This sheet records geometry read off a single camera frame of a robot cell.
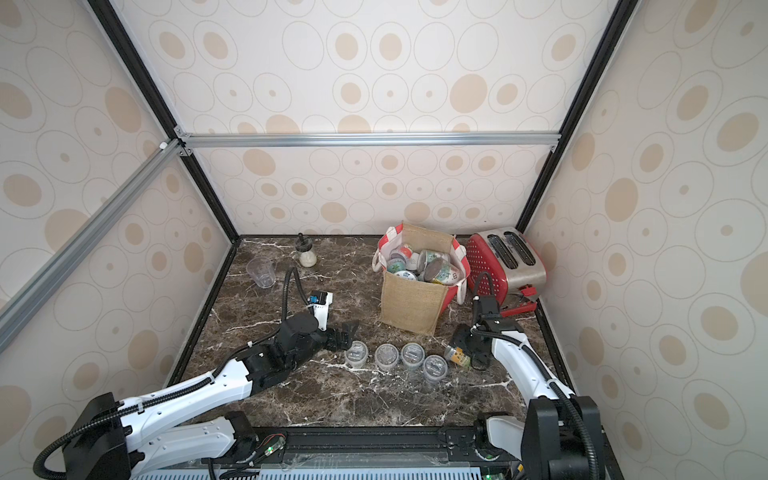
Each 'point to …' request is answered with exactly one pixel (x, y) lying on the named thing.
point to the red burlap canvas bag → (414, 304)
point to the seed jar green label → (397, 262)
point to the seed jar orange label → (357, 354)
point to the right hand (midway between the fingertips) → (471, 345)
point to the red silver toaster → (503, 263)
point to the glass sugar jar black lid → (307, 257)
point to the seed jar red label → (412, 356)
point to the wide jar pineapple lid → (404, 274)
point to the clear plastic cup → (263, 270)
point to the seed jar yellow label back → (457, 355)
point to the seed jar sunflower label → (442, 271)
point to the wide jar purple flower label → (425, 256)
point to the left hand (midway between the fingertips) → (353, 319)
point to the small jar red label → (407, 250)
